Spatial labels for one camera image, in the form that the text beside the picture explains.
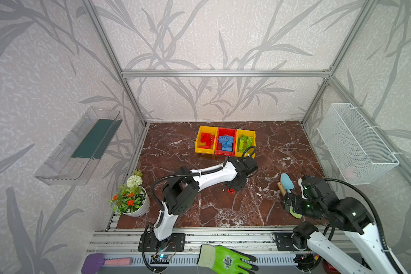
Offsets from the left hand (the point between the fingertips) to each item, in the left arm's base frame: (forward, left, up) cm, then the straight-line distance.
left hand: (238, 182), depth 87 cm
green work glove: (-32, +8, -3) cm, 34 cm away
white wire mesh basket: (-2, -43, +30) cm, 52 cm away
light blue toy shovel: (+1, -26, -2) cm, 26 cm away
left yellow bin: (+35, +14, 0) cm, 38 cm away
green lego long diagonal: (+26, -5, -1) cm, 26 cm away
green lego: (+29, -10, -4) cm, 31 cm away
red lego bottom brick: (+26, +17, -4) cm, 31 cm away
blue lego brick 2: (+25, +4, -4) cm, 25 cm away
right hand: (-12, -19, +12) cm, 25 cm away
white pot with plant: (-13, +47, +10) cm, 49 cm away
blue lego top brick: (+29, +3, -2) cm, 29 cm away
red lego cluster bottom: (-4, +3, -1) cm, 6 cm away
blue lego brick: (+29, +7, -1) cm, 29 cm away
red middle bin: (+32, +8, +2) cm, 33 cm away
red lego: (+29, +15, -3) cm, 33 cm away
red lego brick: (+31, +18, -3) cm, 36 cm away
